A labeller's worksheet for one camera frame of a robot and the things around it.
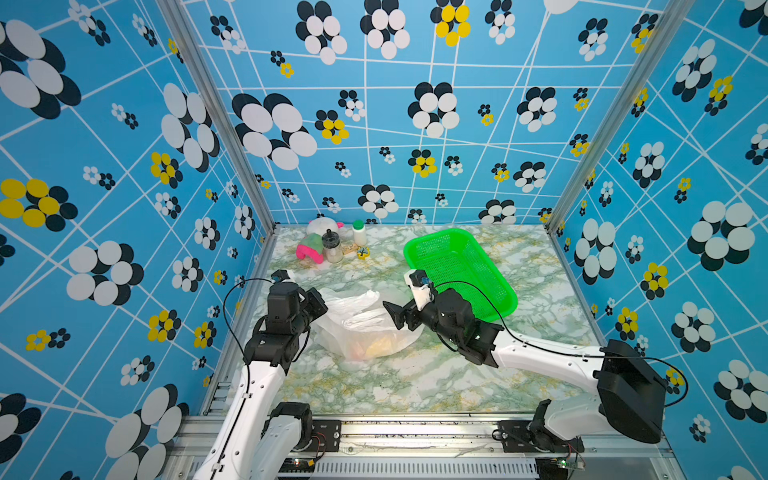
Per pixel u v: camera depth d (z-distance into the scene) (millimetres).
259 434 464
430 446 725
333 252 1081
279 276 679
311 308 683
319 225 1111
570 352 476
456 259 1089
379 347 844
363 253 1107
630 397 418
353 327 737
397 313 674
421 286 643
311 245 1056
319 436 725
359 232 1083
